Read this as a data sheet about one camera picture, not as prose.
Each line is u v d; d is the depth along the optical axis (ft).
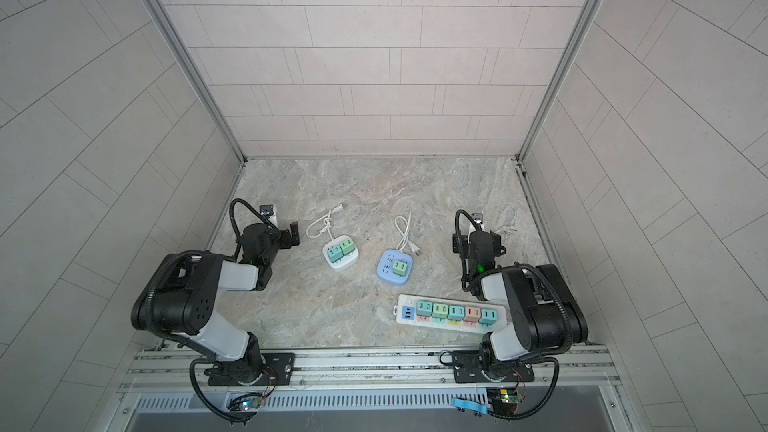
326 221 3.16
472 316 2.42
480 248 2.28
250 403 2.12
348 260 2.85
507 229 3.12
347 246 2.82
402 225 3.18
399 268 2.70
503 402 2.23
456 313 2.42
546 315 1.41
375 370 2.38
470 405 2.15
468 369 2.33
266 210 2.60
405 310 2.57
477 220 2.58
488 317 2.42
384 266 2.81
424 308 2.46
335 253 2.76
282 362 2.36
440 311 2.43
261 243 2.35
